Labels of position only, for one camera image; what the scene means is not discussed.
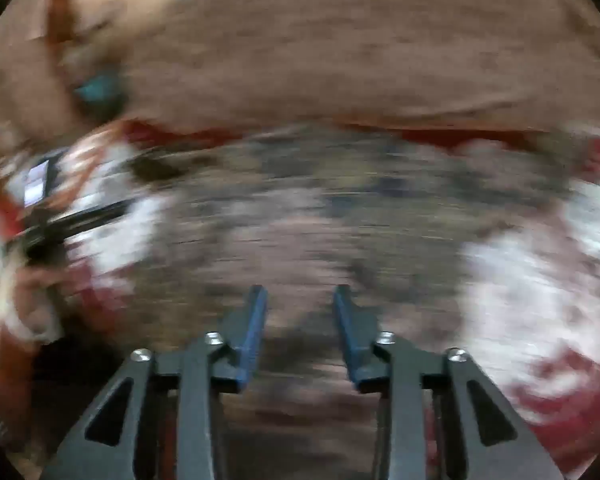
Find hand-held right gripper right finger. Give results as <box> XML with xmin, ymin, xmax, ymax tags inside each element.
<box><xmin>332</xmin><ymin>285</ymin><xmax>566</xmax><ymax>480</ymax></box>

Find red and white floral blanket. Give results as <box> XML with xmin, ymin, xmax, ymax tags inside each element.
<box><xmin>0</xmin><ymin>120</ymin><xmax>600</xmax><ymax>476</ymax></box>

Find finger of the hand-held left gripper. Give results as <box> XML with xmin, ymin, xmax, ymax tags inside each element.
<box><xmin>70</xmin><ymin>70</ymin><xmax>128</xmax><ymax>123</ymax></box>

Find cream floral bed sheet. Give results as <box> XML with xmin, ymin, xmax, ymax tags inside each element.
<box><xmin>0</xmin><ymin>0</ymin><xmax>600</xmax><ymax>136</ymax></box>

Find paisley patterned garment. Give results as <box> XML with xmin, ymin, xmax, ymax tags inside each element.
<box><xmin>125</xmin><ymin>125</ymin><xmax>586</xmax><ymax>480</ymax></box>

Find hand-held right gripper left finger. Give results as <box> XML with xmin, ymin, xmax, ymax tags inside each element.
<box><xmin>42</xmin><ymin>285</ymin><xmax>269</xmax><ymax>480</ymax></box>

